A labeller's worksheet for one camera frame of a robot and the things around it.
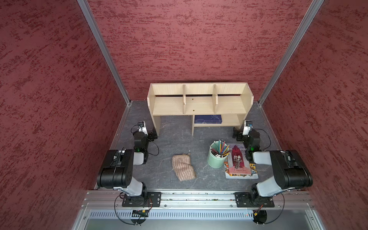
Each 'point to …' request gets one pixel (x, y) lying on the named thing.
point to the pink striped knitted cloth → (183, 167)
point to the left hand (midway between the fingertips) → (148, 130)
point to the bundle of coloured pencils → (223, 150)
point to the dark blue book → (208, 119)
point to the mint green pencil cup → (213, 161)
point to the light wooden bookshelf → (210, 104)
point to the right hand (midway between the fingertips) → (240, 129)
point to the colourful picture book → (237, 165)
